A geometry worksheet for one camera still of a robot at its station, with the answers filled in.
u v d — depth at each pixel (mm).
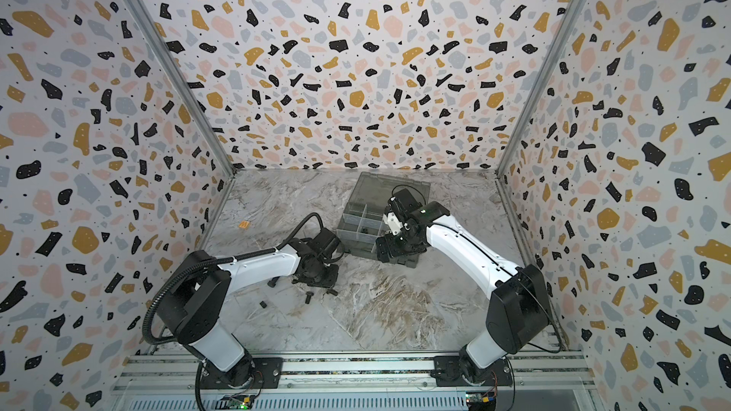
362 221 1003
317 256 685
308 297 874
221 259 501
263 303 853
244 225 1032
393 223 777
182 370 753
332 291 877
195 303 450
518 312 429
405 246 704
